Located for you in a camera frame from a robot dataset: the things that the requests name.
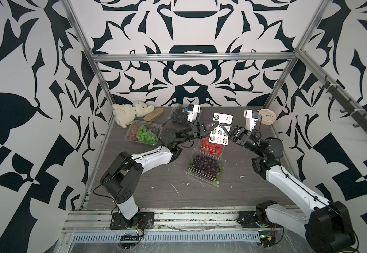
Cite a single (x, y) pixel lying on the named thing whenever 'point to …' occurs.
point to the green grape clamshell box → (143, 132)
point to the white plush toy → (125, 114)
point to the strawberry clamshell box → (212, 148)
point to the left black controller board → (124, 237)
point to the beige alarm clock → (267, 116)
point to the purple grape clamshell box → (206, 167)
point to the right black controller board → (267, 239)
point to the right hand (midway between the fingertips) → (221, 128)
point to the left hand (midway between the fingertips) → (217, 122)
